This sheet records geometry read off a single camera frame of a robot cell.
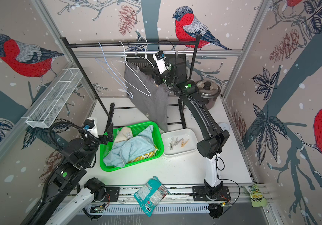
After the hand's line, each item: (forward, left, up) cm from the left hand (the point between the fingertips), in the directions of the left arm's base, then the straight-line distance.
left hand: (104, 120), depth 66 cm
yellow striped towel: (-6, -21, -28) cm, 35 cm away
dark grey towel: (+23, -21, -10) cm, 33 cm away
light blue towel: (-7, -6, -21) cm, 23 cm away
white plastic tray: (+4, -39, -32) cm, 50 cm away
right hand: (+24, -24, +13) cm, 37 cm away
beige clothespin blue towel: (+4, -37, -32) cm, 49 cm away
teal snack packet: (-27, -22, -29) cm, 45 cm away
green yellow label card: (-28, -78, -31) cm, 88 cm away
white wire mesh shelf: (+9, +34, -2) cm, 35 cm away
